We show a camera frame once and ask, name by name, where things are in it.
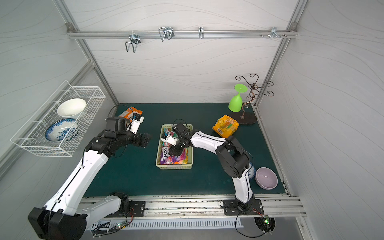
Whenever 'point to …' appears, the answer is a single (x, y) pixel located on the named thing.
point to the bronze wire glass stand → (239, 117)
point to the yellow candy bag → (225, 126)
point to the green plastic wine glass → (236, 103)
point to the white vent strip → (110, 224)
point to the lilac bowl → (266, 178)
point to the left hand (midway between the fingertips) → (143, 133)
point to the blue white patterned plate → (61, 130)
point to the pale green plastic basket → (161, 143)
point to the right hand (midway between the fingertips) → (172, 148)
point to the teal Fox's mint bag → (165, 131)
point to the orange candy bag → (129, 113)
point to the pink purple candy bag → (166, 158)
